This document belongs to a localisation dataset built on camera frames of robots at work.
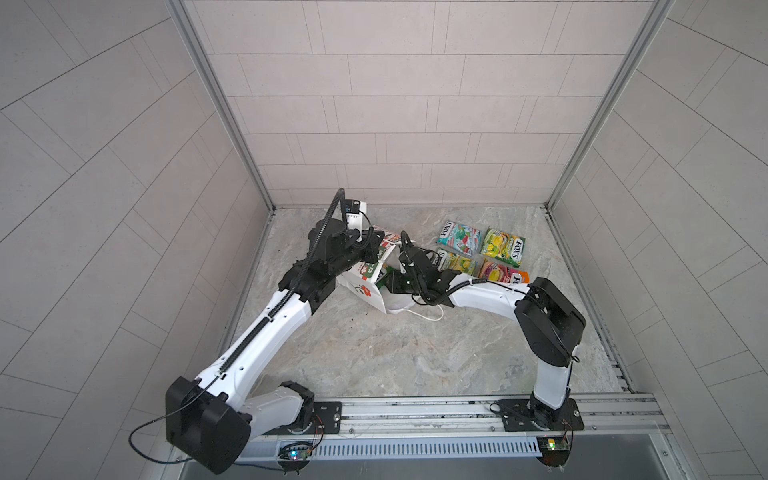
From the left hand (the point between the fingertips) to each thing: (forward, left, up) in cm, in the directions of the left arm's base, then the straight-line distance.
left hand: (390, 230), depth 71 cm
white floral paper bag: (-7, +7, -11) cm, 15 cm away
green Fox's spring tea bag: (+9, -19, -27) cm, 35 cm away
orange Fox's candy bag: (+4, -34, -26) cm, 43 cm away
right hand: (-2, +3, -23) cm, 23 cm away
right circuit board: (-40, -39, -30) cm, 63 cm away
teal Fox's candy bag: (+19, -23, -28) cm, 41 cm away
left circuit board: (-42, +20, -25) cm, 53 cm away
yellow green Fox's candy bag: (+15, -38, -27) cm, 49 cm away
